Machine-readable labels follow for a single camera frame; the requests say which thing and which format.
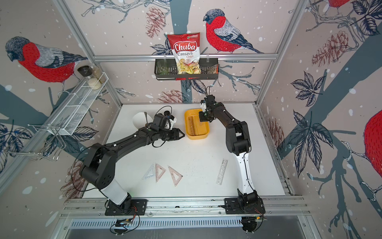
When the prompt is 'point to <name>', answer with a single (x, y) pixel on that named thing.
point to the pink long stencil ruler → (192, 125)
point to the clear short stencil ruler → (222, 171)
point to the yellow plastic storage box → (203, 128)
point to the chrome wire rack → (52, 150)
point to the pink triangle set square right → (172, 172)
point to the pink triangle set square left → (157, 177)
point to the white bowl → (139, 120)
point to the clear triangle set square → (150, 174)
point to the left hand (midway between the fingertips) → (184, 132)
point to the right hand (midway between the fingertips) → (200, 117)
